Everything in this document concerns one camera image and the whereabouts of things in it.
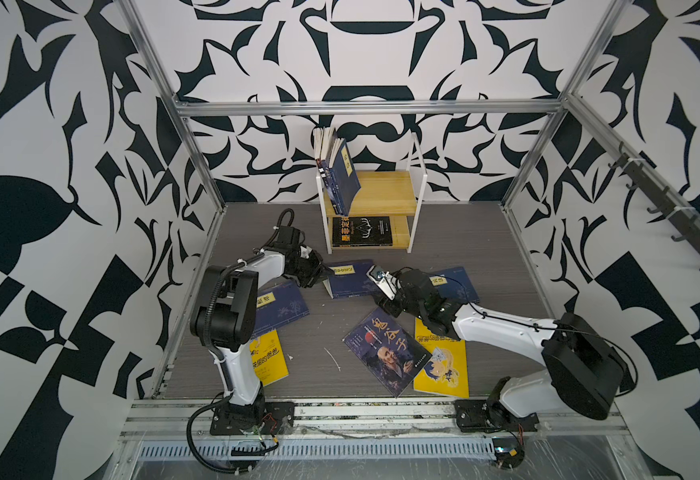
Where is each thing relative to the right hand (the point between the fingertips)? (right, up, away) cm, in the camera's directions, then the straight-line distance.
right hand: (382, 281), depth 85 cm
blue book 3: (-31, -8, +7) cm, 33 cm away
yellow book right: (+16, -23, -5) cm, 29 cm away
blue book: (-9, -1, +10) cm, 13 cm away
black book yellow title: (-5, +14, +20) cm, 25 cm away
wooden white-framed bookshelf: (+4, +26, +11) cm, 29 cm away
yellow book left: (-31, -21, -2) cm, 38 cm away
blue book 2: (+24, -3, +12) cm, 27 cm away
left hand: (-13, +3, +8) cm, 16 cm away
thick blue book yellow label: (-10, +29, +2) cm, 31 cm away
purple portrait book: (+2, -18, -2) cm, 18 cm away
